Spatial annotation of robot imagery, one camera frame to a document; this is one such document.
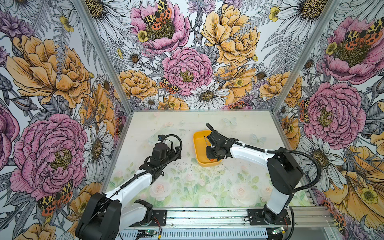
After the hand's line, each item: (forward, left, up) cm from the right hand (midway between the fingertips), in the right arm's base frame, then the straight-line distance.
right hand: (210, 157), depth 90 cm
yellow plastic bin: (+11, +5, -1) cm, 12 cm away
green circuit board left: (-35, +33, -5) cm, 48 cm away
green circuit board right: (-35, -31, -6) cm, 47 cm away
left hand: (+2, +21, +4) cm, 22 cm away
